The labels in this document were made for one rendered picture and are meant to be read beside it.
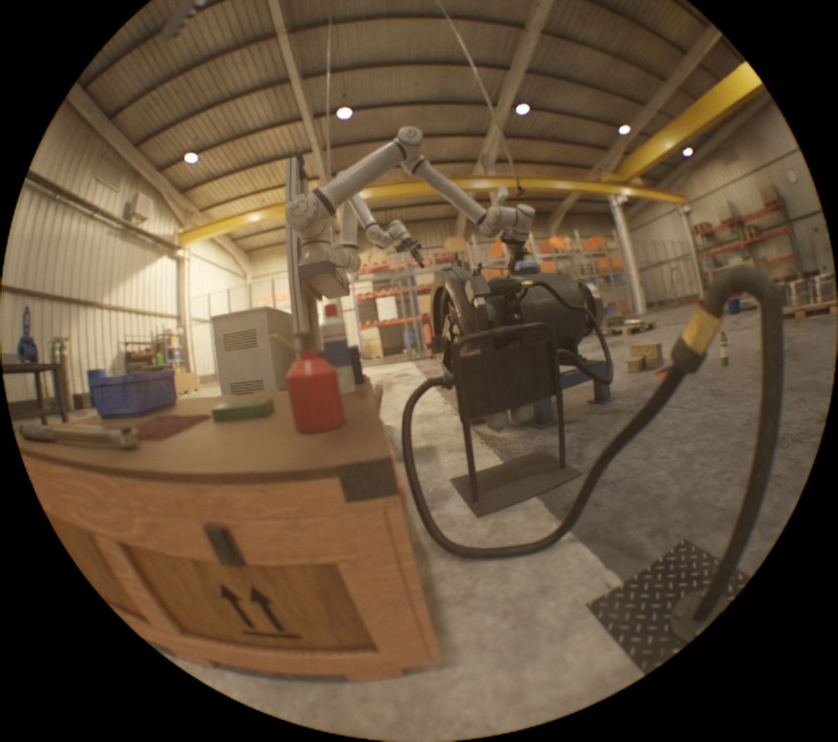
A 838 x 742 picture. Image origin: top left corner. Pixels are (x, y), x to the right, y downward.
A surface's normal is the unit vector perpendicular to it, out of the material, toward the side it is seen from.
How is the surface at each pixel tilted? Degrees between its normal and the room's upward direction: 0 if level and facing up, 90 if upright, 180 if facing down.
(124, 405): 90
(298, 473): 90
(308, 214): 99
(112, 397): 90
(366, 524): 90
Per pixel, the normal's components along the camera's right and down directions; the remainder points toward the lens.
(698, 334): -0.72, 0.40
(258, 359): 0.10, -0.07
